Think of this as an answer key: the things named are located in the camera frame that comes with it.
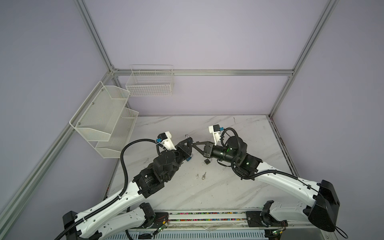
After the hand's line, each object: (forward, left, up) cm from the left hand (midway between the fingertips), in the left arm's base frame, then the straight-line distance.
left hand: (193, 141), depth 65 cm
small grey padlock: (+7, -9, -31) cm, 33 cm away
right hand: (-2, 0, 0) cm, 2 cm away
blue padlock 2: (+9, +3, -32) cm, 33 cm away
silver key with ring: (-2, -3, -33) cm, 33 cm away
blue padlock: (+29, +5, -34) cm, 45 cm away
